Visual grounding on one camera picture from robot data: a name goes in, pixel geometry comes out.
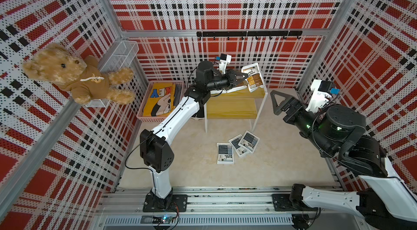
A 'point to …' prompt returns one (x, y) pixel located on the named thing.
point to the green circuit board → (161, 219)
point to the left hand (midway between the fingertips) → (250, 75)
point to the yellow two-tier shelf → (240, 104)
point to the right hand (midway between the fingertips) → (281, 97)
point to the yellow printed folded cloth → (161, 100)
